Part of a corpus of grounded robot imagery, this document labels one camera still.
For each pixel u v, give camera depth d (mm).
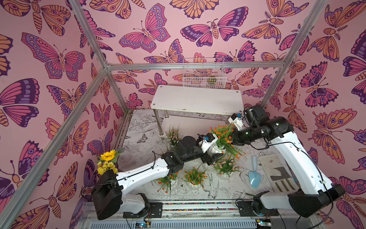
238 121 645
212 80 945
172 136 865
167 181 746
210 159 625
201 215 732
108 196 402
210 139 574
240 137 592
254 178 833
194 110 720
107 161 661
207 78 926
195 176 727
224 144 642
